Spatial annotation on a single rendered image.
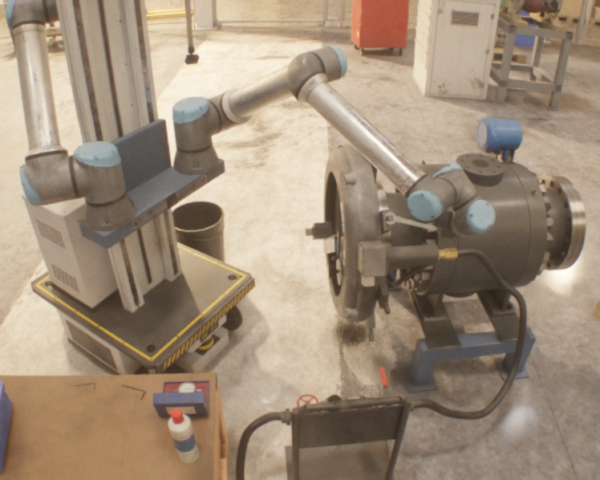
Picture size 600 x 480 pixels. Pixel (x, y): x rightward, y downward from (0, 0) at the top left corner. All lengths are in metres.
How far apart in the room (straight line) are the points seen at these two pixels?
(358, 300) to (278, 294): 0.92
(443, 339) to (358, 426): 0.71
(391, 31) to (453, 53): 1.75
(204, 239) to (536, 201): 1.65
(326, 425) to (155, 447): 0.56
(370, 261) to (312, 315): 0.98
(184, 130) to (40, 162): 0.59
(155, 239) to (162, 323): 0.38
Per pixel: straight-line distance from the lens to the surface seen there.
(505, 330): 2.41
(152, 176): 2.10
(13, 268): 3.48
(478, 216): 1.50
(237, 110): 2.02
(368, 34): 7.27
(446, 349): 2.26
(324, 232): 2.32
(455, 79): 5.90
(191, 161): 2.06
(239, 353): 2.51
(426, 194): 1.38
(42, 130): 1.79
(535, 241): 2.21
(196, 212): 2.98
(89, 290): 2.33
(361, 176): 1.92
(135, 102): 2.06
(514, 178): 2.26
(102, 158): 1.71
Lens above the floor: 1.85
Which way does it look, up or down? 35 degrees down
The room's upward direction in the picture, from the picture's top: straight up
